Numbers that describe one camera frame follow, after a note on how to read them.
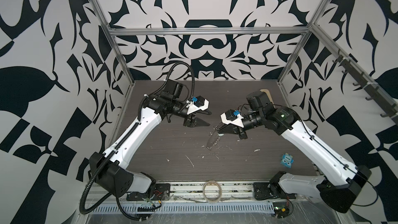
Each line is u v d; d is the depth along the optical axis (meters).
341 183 0.39
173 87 0.56
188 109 0.59
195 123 0.59
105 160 0.39
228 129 0.59
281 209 0.71
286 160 0.83
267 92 1.10
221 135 0.64
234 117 0.51
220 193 0.74
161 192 0.73
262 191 0.74
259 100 0.52
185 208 0.65
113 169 0.38
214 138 0.64
